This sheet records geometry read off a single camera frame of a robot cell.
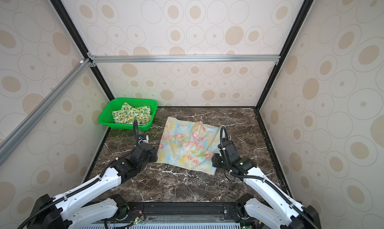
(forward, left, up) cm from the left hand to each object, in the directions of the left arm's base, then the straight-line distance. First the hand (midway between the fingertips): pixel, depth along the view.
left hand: (159, 149), depth 82 cm
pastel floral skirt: (+10, -16, -12) cm, 22 cm away
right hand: (-4, -33, -2) cm, 33 cm away
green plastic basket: (+28, +43, -9) cm, 52 cm away
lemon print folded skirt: (+34, +31, -11) cm, 47 cm away
